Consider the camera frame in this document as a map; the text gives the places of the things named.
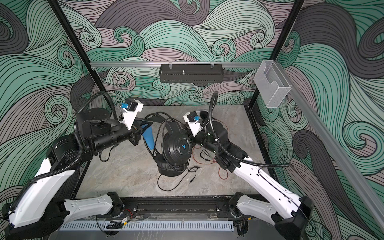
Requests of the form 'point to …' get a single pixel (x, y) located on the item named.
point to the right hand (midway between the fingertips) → (181, 127)
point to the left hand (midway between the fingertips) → (151, 120)
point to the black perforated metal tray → (191, 73)
